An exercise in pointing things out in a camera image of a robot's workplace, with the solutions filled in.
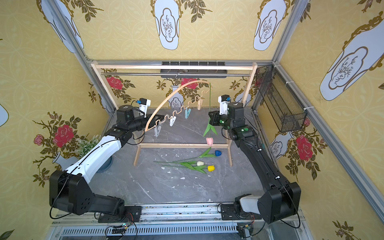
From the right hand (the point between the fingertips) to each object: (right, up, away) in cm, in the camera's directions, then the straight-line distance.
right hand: (208, 114), depth 76 cm
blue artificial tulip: (+8, -24, +17) cm, 30 cm away
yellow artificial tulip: (+3, -32, +12) cm, 34 cm away
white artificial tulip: (-4, -29, +14) cm, 32 cm away
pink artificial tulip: (+1, -14, 0) cm, 14 cm away
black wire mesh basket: (+45, +3, +8) cm, 46 cm away
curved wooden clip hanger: (-24, -7, -8) cm, 26 cm away
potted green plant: (-65, -16, +2) cm, 67 cm away
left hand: (-23, -1, +2) cm, 23 cm away
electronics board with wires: (-42, -56, -4) cm, 70 cm away
